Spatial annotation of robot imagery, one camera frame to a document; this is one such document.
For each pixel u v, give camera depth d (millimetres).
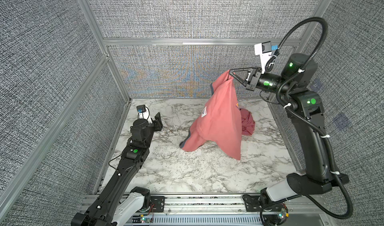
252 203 734
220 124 638
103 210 396
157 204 731
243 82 507
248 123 974
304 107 387
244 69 488
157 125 663
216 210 732
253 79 451
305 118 390
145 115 651
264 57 449
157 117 670
